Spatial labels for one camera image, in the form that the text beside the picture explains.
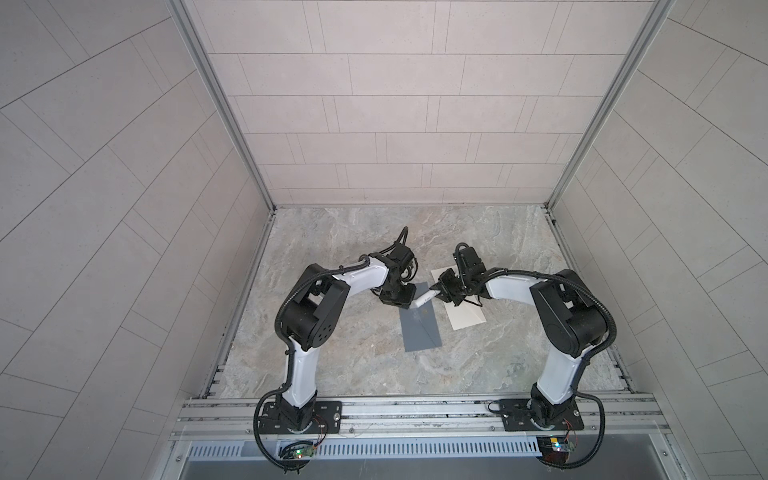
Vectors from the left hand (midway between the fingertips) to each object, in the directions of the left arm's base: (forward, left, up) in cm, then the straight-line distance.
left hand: (417, 301), depth 92 cm
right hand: (+4, -3, +2) cm, 5 cm away
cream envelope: (-5, -14, +1) cm, 15 cm away
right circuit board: (-37, -31, +1) cm, 48 cm away
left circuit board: (-38, +28, +4) cm, 47 cm away
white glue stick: (0, -2, +2) cm, 3 cm away
